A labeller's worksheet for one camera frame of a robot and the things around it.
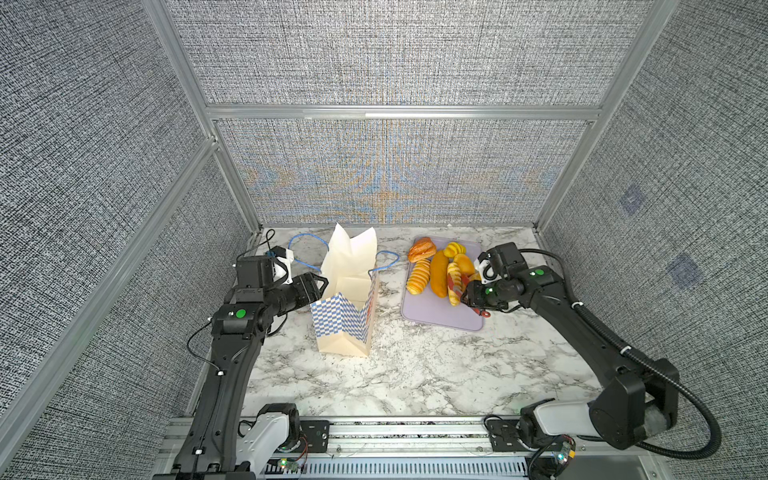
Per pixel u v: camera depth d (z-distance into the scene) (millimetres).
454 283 875
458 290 855
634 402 393
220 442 387
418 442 732
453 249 1033
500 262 649
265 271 551
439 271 996
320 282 706
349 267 900
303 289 626
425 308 994
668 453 417
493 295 684
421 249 1062
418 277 1001
